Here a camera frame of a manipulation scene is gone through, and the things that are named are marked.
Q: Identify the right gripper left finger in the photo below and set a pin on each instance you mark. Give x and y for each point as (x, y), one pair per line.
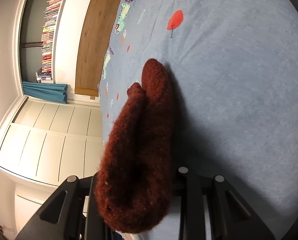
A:
(71, 212)

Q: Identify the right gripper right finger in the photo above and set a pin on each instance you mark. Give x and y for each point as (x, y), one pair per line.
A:
(211, 208)

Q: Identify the dark red knitted garment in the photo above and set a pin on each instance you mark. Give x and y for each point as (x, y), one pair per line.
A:
(133, 189)

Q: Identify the white wardrobe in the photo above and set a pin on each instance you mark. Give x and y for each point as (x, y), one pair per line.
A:
(42, 144)

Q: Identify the teal curtain left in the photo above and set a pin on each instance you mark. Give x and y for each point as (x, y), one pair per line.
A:
(46, 91)

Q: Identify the blue patterned bed sheet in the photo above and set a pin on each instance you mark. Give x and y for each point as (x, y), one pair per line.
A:
(235, 68)

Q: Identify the wooden headboard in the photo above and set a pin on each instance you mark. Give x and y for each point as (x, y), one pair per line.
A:
(94, 40)

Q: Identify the row of books on shelf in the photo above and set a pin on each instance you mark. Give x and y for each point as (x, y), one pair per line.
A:
(52, 11)

